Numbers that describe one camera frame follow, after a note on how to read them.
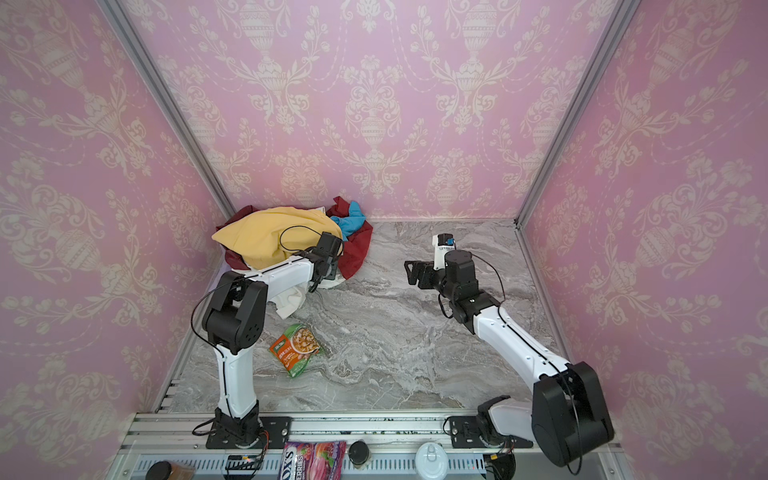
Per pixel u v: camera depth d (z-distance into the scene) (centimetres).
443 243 73
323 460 68
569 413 41
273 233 90
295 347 87
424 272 73
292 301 92
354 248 106
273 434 74
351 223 109
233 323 54
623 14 69
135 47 75
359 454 63
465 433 73
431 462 67
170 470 63
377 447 73
